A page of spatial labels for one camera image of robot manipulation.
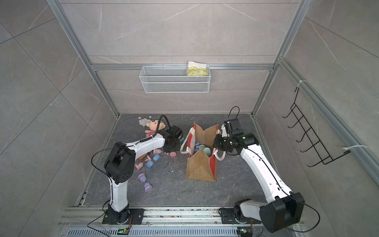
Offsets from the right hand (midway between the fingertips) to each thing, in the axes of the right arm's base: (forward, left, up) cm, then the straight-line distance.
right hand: (216, 143), depth 77 cm
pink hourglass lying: (+4, +26, -18) cm, 32 cm away
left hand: (+9, +22, -16) cm, 29 cm away
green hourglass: (0, +4, -8) cm, 9 cm away
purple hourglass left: (-17, +38, -17) cm, 45 cm away
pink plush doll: (+25, +41, -13) cm, 50 cm away
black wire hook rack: (-10, -43, +9) cm, 45 cm away
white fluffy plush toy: (+32, +50, -17) cm, 62 cm away
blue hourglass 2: (-3, +40, -18) cm, 44 cm away
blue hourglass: (+5, +10, -12) cm, 16 cm away
